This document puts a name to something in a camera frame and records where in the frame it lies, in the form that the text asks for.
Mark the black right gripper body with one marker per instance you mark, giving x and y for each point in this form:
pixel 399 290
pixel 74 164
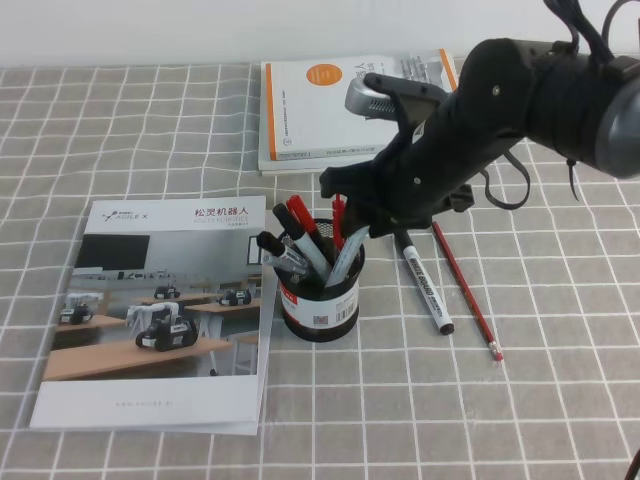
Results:
pixel 402 187

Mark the translucent white pen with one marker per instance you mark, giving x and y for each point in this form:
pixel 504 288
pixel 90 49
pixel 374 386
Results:
pixel 346 257

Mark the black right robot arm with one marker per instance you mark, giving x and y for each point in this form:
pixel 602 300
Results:
pixel 508 90

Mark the red ballpoint pen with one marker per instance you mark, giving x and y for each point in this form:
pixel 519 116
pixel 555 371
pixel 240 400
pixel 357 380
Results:
pixel 338 207

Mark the grey silver pen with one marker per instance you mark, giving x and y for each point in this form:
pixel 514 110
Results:
pixel 300 272

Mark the black mesh pen holder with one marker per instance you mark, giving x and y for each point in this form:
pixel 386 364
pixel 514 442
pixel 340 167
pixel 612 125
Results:
pixel 318 315

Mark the white ROS book orange spine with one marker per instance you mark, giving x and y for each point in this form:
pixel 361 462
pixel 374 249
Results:
pixel 429 66

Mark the red cap marker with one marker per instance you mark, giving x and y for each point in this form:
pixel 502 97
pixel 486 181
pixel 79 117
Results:
pixel 297 207

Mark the black cap marker upper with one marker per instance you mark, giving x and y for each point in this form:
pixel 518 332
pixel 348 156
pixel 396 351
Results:
pixel 303 241

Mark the black cap marker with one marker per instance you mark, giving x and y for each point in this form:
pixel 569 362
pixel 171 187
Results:
pixel 303 241
pixel 268 243

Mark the black whiteboard marker on table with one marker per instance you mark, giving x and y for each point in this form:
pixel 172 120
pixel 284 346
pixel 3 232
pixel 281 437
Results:
pixel 426 286

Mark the white lower book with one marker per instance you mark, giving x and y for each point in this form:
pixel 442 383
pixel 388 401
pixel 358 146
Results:
pixel 304 124

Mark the black cap marker lower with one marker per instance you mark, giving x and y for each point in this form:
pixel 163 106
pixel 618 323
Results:
pixel 268 243

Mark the red pencil with eraser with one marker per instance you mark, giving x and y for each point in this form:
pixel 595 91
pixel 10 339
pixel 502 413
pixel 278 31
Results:
pixel 471 302

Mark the AgileX robotics brochure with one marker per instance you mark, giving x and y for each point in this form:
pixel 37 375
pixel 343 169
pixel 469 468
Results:
pixel 164 323

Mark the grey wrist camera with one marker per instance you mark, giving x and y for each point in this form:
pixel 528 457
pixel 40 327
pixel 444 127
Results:
pixel 378 96

